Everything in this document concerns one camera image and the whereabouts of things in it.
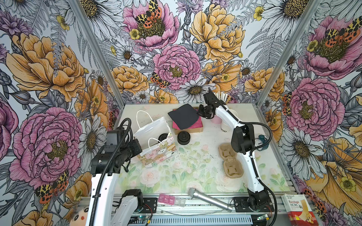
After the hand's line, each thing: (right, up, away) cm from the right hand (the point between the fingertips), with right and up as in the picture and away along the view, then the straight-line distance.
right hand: (197, 115), depth 103 cm
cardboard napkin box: (-4, -11, -2) cm, 11 cm away
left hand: (-31, -18, -33) cm, 49 cm away
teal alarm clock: (+40, -16, -11) cm, 45 cm away
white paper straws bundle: (+17, +14, -2) cm, 22 cm away
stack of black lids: (-10, -15, -7) cm, 19 cm away
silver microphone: (-5, -41, -29) cm, 50 cm away
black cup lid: (-22, -12, -21) cm, 33 cm away
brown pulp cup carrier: (+20, -31, -18) cm, 41 cm away
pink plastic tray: (-13, -45, -28) cm, 55 cm away
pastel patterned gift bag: (-25, -20, -27) cm, 42 cm away
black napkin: (-9, 0, +3) cm, 9 cm away
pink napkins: (+1, -6, +2) cm, 7 cm away
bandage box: (+46, -47, -34) cm, 74 cm away
